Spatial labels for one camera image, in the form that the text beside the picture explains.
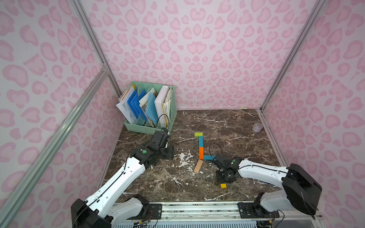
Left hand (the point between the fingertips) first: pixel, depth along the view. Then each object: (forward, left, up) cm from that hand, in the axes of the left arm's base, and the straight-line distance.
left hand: (169, 148), depth 77 cm
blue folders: (+32, +26, +2) cm, 41 cm away
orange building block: (+6, -19, -18) cm, 27 cm away
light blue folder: (+26, +13, +3) cm, 30 cm away
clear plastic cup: (+26, -62, -17) cm, 69 cm away
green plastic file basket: (+23, +22, -9) cm, 33 cm away
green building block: (+21, -18, -18) cm, 33 cm away
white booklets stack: (+29, +6, +8) cm, 30 cm away
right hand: (-11, -29, -19) cm, 37 cm away
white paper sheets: (+29, +32, +1) cm, 43 cm away
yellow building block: (-15, -30, -16) cm, 37 cm away
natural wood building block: (-3, -16, -17) cm, 24 cm away
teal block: (+15, -19, -18) cm, 30 cm away
